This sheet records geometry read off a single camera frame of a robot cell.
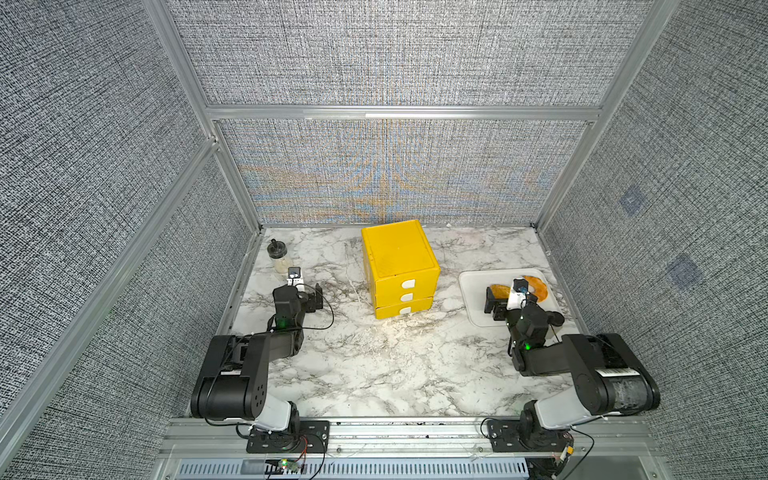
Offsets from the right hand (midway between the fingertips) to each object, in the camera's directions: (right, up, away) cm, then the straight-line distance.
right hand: (507, 280), depth 89 cm
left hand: (-61, -1, +3) cm, 61 cm away
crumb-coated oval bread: (0, -4, +5) cm, 7 cm away
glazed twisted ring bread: (+15, -4, +10) cm, 18 cm away
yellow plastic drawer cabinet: (-32, +4, -8) cm, 33 cm away
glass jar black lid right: (+11, -10, -7) cm, 16 cm away
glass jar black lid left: (-73, +9, +10) cm, 74 cm away
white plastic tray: (-5, -2, +16) cm, 16 cm away
